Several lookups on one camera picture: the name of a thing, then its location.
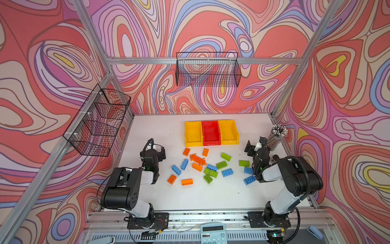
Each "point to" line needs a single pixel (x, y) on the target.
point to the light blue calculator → (213, 233)
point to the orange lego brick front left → (171, 179)
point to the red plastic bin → (211, 134)
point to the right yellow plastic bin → (229, 132)
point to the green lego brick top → (226, 156)
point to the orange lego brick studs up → (205, 152)
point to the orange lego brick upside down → (186, 152)
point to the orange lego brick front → (187, 182)
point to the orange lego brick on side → (197, 166)
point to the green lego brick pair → (210, 172)
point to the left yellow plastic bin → (193, 135)
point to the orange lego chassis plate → (196, 158)
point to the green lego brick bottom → (207, 178)
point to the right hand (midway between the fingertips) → (256, 144)
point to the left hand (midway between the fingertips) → (155, 147)
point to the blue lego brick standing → (184, 163)
